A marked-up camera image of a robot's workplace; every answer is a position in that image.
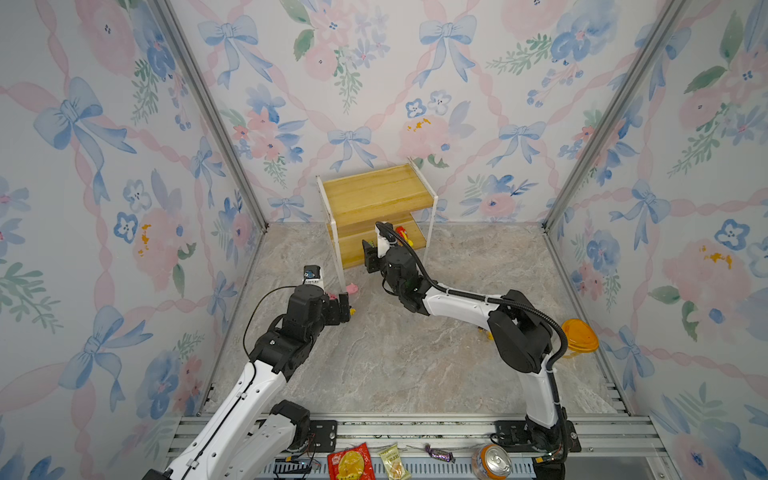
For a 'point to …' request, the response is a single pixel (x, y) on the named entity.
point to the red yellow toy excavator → (403, 232)
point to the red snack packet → (353, 463)
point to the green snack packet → (393, 464)
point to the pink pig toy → (352, 288)
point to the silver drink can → (491, 461)
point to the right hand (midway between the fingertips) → (371, 237)
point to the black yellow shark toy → (352, 311)
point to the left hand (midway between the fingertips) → (331, 292)
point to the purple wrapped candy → (442, 456)
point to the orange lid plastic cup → (581, 337)
